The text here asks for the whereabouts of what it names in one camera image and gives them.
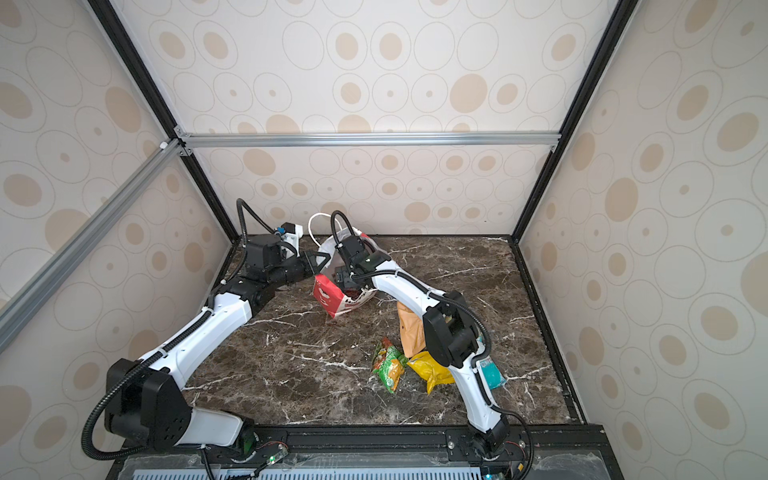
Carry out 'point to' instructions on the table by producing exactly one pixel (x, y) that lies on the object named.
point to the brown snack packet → (412, 329)
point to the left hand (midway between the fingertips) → (337, 252)
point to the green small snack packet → (392, 367)
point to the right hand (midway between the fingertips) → (355, 275)
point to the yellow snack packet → (433, 373)
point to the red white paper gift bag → (327, 296)
